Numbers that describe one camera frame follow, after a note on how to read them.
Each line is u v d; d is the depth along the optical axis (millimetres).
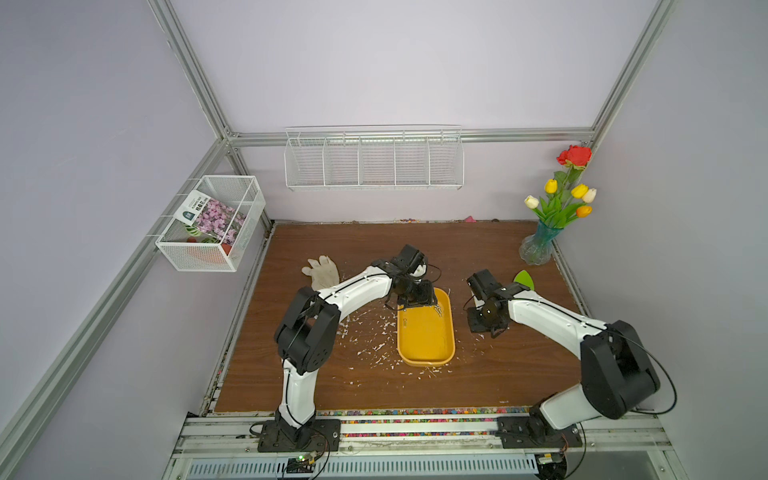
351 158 990
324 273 1066
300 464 717
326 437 742
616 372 435
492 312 652
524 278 1030
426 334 913
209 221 737
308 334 497
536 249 1026
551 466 709
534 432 670
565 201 930
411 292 782
